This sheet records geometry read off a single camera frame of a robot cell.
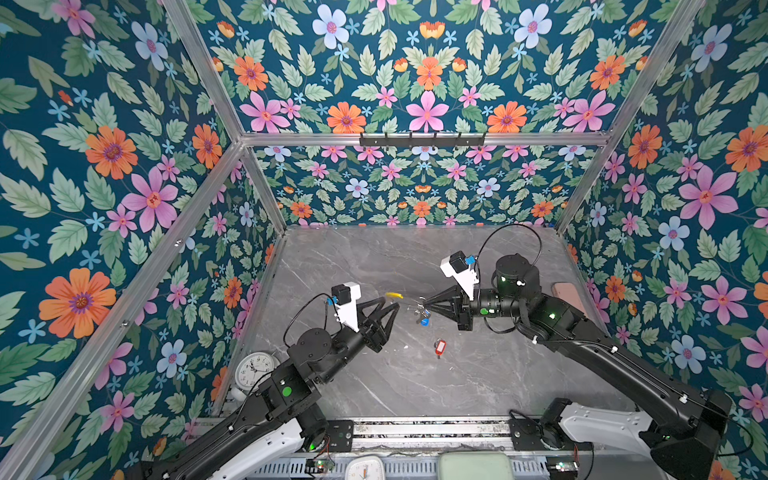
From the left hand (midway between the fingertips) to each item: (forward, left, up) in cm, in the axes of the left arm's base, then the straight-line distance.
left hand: (398, 302), depth 60 cm
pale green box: (-26, -16, -30) cm, 43 cm away
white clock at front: (-25, +10, -31) cm, 41 cm away
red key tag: (+3, -12, -34) cm, 36 cm away
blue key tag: (-2, -6, -7) cm, 9 cm away
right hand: (+1, -6, -1) cm, 6 cm away
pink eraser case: (+19, -57, -33) cm, 68 cm away
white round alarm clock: (0, +42, -31) cm, 52 cm away
